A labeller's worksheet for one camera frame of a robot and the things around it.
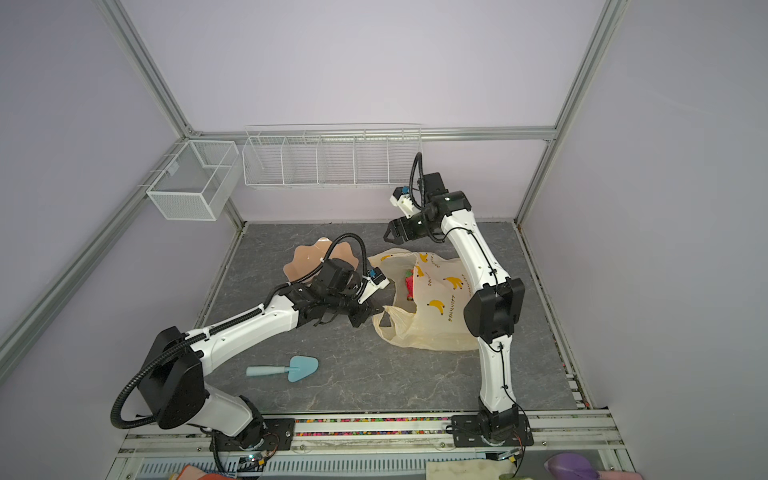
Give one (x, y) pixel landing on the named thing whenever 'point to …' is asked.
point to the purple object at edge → (570, 466)
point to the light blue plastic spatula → (298, 367)
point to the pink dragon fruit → (410, 284)
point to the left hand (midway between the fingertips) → (380, 311)
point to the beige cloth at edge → (469, 469)
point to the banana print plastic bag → (429, 299)
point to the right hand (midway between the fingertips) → (397, 237)
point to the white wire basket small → (199, 181)
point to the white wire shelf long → (295, 156)
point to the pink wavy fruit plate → (307, 258)
